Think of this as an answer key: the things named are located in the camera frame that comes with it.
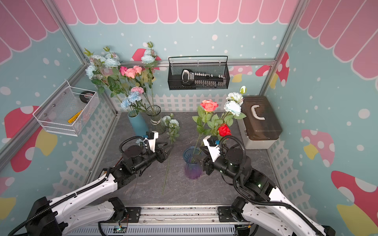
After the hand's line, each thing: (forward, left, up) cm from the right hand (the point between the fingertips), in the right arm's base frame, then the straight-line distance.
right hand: (197, 152), depth 61 cm
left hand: (+8, +12, -9) cm, 17 cm away
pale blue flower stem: (+38, +18, -27) cm, 50 cm away
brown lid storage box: (+29, -42, -22) cm, 56 cm away
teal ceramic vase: (+31, +38, -19) cm, 52 cm away
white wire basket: (+28, +71, -1) cm, 76 cm away
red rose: (+9, -12, +2) cm, 16 cm away
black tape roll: (+33, +61, +2) cm, 69 cm away
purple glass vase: (+1, +2, -17) cm, 17 cm away
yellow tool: (+18, +59, +3) cm, 62 cm away
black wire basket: (+60, +13, +4) cm, 61 cm away
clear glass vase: (+39, +28, -14) cm, 50 cm away
